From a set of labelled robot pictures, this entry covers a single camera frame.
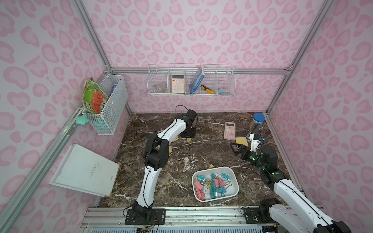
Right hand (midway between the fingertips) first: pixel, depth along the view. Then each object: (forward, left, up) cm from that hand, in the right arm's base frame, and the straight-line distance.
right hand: (233, 145), depth 79 cm
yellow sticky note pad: (+15, -12, -19) cm, 27 cm away
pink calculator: (+23, -4, -18) cm, 29 cm away
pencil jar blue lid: (+29, -24, -9) cm, 39 cm away
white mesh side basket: (+30, +69, +16) cm, 77 cm away
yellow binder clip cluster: (-15, +13, -17) cm, 26 cm away
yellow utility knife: (+39, +13, +8) cm, 41 cm away
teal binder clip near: (-13, +17, -17) cm, 27 cm away
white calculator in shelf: (+39, +32, +12) cm, 52 cm away
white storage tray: (-9, +2, -14) cm, 16 cm away
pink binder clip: (-20, +18, -15) cm, 31 cm away
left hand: (+18, +24, -13) cm, 33 cm away
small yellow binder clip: (-5, +11, -17) cm, 21 cm away
